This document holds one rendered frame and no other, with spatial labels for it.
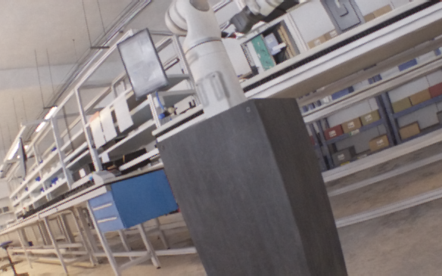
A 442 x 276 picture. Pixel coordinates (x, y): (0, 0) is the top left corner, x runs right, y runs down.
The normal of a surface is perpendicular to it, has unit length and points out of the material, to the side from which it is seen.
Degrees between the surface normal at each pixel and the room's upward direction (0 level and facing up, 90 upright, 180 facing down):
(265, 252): 90
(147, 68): 101
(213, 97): 90
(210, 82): 90
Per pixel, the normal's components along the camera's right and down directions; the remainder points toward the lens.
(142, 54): -0.20, 0.19
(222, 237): -0.54, 0.12
